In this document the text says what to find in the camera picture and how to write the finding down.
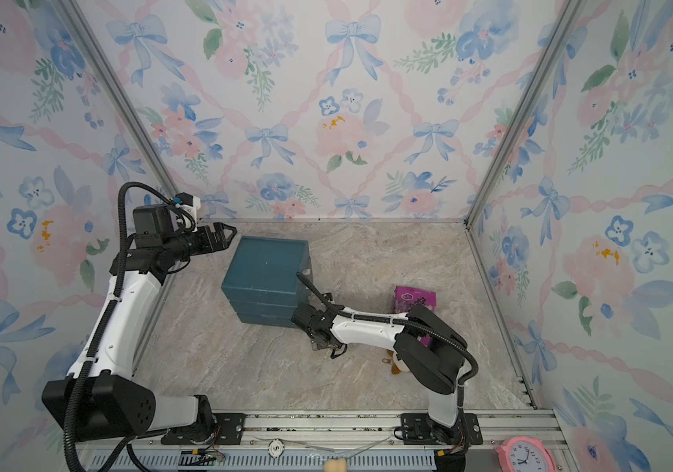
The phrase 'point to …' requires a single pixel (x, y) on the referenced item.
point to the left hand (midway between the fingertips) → (223, 230)
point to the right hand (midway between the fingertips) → (335, 333)
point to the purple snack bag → (405, 297)
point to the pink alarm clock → (525, 454)
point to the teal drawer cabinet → (261, 282)
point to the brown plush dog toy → (395, 370)
